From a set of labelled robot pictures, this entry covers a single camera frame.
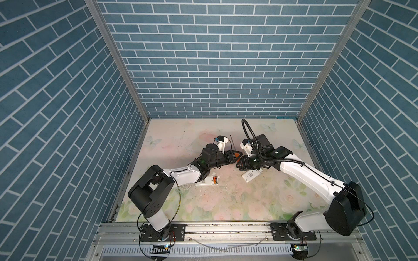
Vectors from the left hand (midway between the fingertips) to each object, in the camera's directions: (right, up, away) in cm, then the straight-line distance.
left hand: (241, 155), depth 80 cm
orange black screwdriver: (-2, +1, 0) cm, 3 cm away
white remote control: (-17, -15, +8) cm, 24 cm away
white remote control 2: (+6, -12, +11) cm, 17 cm away
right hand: (-2, -4, 0) cm, 5 cm away
